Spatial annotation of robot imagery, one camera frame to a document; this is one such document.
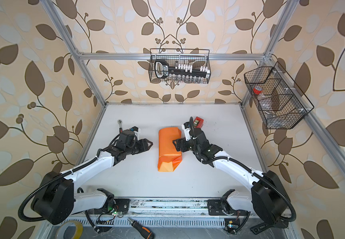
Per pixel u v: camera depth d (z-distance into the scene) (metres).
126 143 0.67
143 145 0.76
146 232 0.66
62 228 0.66
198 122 1.01
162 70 0.85
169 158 0.87
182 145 0.71
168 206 0.76
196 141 0.62
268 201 0.40
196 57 0.91
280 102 0.74
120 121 1.08
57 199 0.41
